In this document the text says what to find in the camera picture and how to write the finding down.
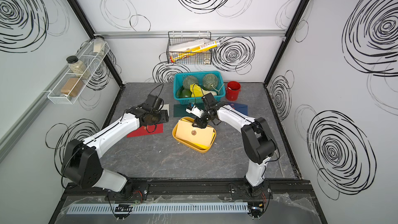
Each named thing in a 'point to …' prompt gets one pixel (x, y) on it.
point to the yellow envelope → (203, 146)
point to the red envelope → (147, 129)
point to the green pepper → (185, 93)
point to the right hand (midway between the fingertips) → (196, 122)
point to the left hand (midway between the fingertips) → (164, 117)
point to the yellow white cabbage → (197, 91)
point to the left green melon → (189, 80)
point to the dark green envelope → (180, 110)
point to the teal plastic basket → (178, 79)
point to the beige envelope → (185, 131)
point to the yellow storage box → (186, 144)
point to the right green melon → (210, 81)
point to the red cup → (232, 90)
